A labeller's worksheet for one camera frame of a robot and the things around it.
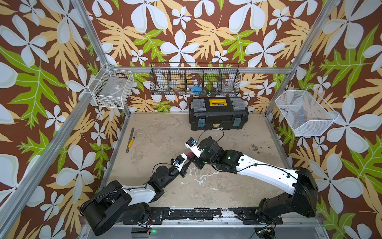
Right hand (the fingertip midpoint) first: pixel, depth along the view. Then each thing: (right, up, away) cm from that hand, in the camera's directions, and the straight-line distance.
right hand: (189, 154), depth 76 cm
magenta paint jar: (+1, +2, -9) cm, 9 cm away
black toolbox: (+20, +24, +22) cm, 38 cm away
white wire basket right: (+67, +21, +5) cm, 70 cm away
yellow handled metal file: (-41, +5, +27) cm, 49 cm away
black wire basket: (+1, +47, +22) cm, 51 cm away
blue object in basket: (+5, +38, +18) cm, 43 cm away
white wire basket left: (-47, +38, +10) cm, 61 cm away
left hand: (+1, -1, +3) cm, 3 cm away
